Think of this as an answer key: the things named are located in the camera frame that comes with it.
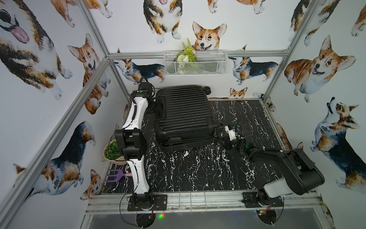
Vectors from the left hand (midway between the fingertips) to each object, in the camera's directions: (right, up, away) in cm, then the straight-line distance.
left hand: (160, 106), depth 92 cm
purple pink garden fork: (-22, -41, -8) cm, 47 cm away
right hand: (+37, -20, -2) cm, 43 cm away
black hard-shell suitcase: (+15, -7, -8) cm, 19 cm away
